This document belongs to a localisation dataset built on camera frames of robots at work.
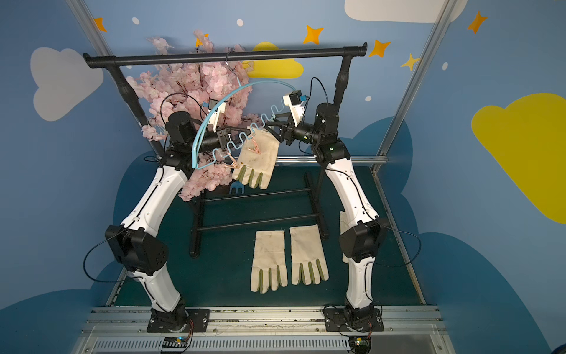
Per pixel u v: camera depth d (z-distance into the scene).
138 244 0.46
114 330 0.73
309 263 0.87
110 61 0.48
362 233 0.49
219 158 0.84
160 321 0.68
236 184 1.14
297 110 0.61
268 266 0.86
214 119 0.65
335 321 0.74
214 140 0.63
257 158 0.76
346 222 1.01
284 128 0.62
